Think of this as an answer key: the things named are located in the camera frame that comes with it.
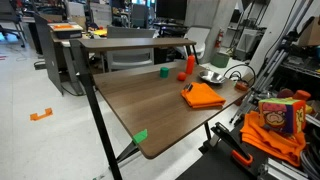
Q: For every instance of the red fire extinguisher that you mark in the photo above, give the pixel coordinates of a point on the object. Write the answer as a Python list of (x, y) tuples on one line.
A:
[(219, 39)]

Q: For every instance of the red orange ball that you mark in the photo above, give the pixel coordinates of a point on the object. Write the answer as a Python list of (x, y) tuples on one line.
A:
[(181, 76)]

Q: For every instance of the grey office chair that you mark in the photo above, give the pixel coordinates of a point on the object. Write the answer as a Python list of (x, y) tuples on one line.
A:
[(130, 56)]

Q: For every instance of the box with orange lid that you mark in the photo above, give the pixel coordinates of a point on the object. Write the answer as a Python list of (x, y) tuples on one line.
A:
[(65, 29)]

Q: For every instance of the orange towel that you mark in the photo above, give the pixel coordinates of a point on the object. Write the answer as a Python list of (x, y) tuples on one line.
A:
[(202, 96)]

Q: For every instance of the green plastic cup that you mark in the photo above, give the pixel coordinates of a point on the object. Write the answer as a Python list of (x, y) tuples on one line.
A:
[(164, 72)]

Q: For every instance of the orange squeeze bottle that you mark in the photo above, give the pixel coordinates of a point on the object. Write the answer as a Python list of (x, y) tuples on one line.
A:
[(190, 65)]

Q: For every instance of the brown raised table shelf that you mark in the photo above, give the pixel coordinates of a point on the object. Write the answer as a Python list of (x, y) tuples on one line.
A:
[(133, 43)]

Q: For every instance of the orange floor tape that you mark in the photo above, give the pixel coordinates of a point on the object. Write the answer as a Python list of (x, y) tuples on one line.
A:
[(40, 115)]

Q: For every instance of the orange cloth pile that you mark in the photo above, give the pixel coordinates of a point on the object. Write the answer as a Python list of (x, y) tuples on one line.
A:
[(266, 141)]

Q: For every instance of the green tape strip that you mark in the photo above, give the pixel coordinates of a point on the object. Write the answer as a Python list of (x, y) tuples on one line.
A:
[(140, 136)]

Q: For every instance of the white chair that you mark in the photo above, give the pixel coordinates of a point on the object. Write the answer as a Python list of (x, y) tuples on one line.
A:
[(199, 38)]

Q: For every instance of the black orange bar clamp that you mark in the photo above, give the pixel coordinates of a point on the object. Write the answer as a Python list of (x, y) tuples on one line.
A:
[(233, 143)]

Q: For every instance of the dark grey desk panel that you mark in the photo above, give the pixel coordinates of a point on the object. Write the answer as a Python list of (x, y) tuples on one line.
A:
[(48, 53)]

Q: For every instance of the colourful plush cube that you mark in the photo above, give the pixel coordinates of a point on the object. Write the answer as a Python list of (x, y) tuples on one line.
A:
[(281, 115)]

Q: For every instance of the black computer monitor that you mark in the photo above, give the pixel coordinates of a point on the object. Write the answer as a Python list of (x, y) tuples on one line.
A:
[(171, 9)]

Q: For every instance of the metal camera tripod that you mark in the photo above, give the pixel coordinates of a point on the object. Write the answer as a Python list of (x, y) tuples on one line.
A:
[(266, 73)]

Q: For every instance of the small black clip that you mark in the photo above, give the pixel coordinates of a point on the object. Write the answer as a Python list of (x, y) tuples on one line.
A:
[(188, 87)]

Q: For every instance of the silver metal pan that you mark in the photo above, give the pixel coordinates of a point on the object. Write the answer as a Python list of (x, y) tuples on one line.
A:
[(212, 77)]

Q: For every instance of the green bin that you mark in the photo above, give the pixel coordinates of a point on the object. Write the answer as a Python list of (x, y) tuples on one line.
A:
[(220, 60)]

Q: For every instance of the round orange black puck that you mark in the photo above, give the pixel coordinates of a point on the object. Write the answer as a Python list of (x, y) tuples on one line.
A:
[(241, 86)]

